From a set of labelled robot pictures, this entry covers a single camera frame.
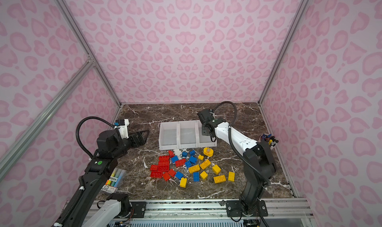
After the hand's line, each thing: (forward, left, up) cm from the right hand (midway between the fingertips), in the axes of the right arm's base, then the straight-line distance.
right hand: (210, 130), depth 90 cm
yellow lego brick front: (-28, +15, -9) cm, 33 cm away
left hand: (-10, +34, +13) cm, 38 cm away
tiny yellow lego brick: (-13, +6, -10) cm, 18 cm away
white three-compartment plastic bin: (+3, +17, -10) cm, 20 cm away
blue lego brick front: (-25, +8, -9) cm, 28 cm away
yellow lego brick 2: (-20, +9, -10) cm, 24 cm away
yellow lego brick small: (-24, +4, -8) cm, 26 cm away
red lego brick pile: (-21, +27, -9) cm, 36 cm away
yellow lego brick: (-24, -11, -9) cm, 28 cm away
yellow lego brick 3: (-17, +3, -11) cm, 21 cm away
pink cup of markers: (-6, -33, +1) cm, 34 cm away
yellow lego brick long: (-25, -5, -10) cm, 28 cm away
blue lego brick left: (-24, +18, -11) cm, 32 cm away
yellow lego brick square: (-21, -3, -9) cm, 23 cm away
